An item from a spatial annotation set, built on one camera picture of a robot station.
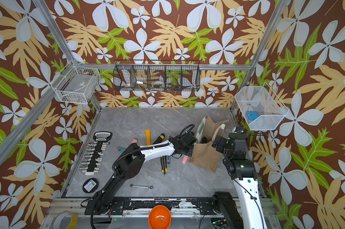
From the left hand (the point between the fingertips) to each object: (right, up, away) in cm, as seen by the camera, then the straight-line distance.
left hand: (192, 148), depth 94 cm
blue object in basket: (+32, +21, -13) cm, 41 cm away
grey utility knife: (-16, -6, -3) cm, 17 cm away
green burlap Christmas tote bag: (+5, -1, -11) cm, 12 cm away
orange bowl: (-20, -31, -23) cm, 43 cm away
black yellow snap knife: (-23, +5, +8) cm, 25 cm away
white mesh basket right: (+40, +26, -10) cm, 49 cm away
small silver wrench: (-26, -20, -13) cm, 35 cm away
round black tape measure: (-60, -19, -13) cm, 65 cm away
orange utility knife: (-31, +7, +8) cm, 33 cm away
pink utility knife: (-40, +4, +5) cm, 41 cm away
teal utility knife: (-48, -1, +2) cm, 48 cm away
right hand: (+13, +8, -20) cm, 26 cm away
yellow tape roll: (-63, -32, -24) cm, 74 cm away
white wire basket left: (-74, +42, -7) cm, 85 cm away
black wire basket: (-24, +50, +4) cm, 56 cm away
